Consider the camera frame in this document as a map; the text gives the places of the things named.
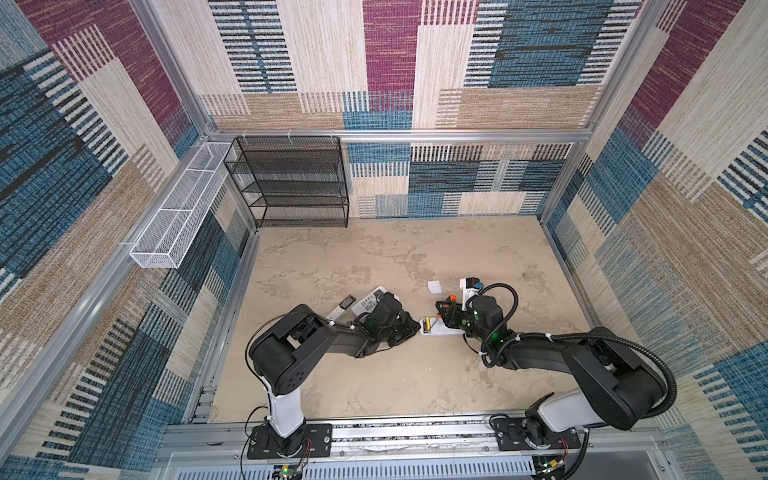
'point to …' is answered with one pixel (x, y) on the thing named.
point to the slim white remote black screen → (342, 307)
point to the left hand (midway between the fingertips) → (425, 324)
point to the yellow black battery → (426, 325)
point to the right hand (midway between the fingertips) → (438, 307)
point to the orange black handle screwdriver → (452, 298)
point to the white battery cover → (434, 287)
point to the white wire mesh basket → (158, 246)
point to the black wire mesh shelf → (293, 181)
